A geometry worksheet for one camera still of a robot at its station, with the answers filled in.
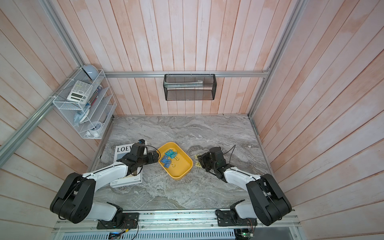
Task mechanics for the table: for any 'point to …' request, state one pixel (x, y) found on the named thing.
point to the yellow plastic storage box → (183, 167)
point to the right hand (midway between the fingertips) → (196, 155)
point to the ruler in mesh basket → (199, 83)
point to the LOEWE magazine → (120, 151)
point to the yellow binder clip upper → (196, 157)
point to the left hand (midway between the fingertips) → (152, 157)
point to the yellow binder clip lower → (197, 164)
